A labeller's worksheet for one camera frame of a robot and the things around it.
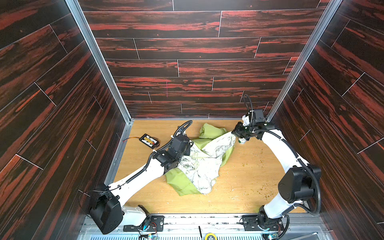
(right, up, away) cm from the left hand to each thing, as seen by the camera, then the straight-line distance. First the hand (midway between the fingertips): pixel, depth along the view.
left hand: (186, 142), depth 81 cm
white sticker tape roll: (+39, 0, +23) cm, 45 cm away
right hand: (+28, +6, +6) cm, 30 cm away
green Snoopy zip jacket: (+7, -18, +7) cm, 20 cm away
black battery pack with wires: (-28, -1, +24) cm, 37 cm away
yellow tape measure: (+12, -43, -12) cm, 47 cm away
